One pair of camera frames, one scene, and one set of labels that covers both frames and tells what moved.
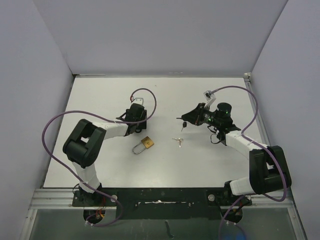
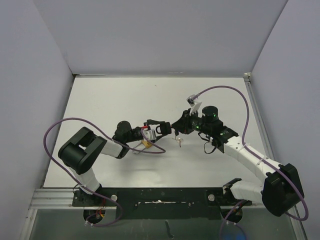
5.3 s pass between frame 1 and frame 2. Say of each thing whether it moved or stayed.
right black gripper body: moved
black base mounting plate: stayed
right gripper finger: moved
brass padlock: stayed
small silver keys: stayed
